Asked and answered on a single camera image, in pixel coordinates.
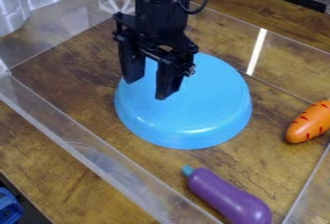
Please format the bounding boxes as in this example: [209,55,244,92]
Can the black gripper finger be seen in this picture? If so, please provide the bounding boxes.
[156,63,183,100]
[119,39,145,84]

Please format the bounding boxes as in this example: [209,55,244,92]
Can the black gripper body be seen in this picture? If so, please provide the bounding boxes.
[113,0,197,76]

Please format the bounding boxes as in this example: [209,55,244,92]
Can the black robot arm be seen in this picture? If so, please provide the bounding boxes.
[113,0,199,100]

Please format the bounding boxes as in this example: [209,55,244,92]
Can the blue upturned plastic tray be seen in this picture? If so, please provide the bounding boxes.
[115,53,252,150]

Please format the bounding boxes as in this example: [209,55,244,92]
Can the orange toy carrot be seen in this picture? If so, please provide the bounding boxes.
[284,100,330,143]

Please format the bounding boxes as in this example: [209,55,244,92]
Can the purple toy eggplant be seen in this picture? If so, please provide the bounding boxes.
[181,165,272,224]

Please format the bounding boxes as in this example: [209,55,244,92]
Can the blue object at corner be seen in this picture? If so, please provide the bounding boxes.
[0,187,22,224]

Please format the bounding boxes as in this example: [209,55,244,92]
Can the clear acrylic enclosure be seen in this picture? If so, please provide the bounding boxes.
[0,0,330,224]

